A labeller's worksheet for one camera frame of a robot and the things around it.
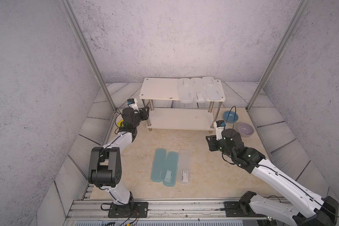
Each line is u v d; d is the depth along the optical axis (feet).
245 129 3.36
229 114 3.76
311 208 1.27
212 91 2.67
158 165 2.94
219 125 2.10
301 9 2.35
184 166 2.92
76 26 2.50
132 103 2.58
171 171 2.79
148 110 2.90
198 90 2.72
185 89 2.71
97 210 2.43
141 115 2.65
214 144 2.16
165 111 3.71
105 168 1.53
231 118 3.74
